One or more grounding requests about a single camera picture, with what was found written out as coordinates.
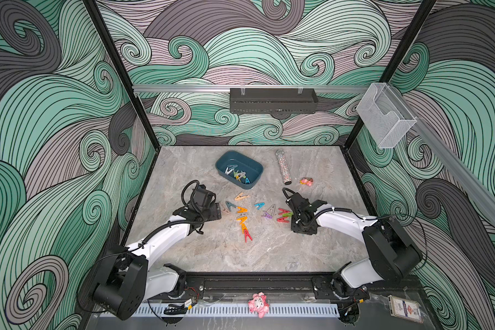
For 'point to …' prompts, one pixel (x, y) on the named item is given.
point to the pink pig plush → (259, 304)
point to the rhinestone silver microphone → (284, 167)
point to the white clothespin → (227, 172)
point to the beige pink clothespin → (225, 210)
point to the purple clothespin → (268, 216)
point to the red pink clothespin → (282, 219)
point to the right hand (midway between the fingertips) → (296, 229)
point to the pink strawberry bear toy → (306, 181)
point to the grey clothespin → (271, 210)
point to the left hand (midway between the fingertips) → (212, 208)
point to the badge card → (405, 309)
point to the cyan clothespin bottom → (247, 181)
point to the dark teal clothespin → (229, 205)
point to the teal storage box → (239, 169)
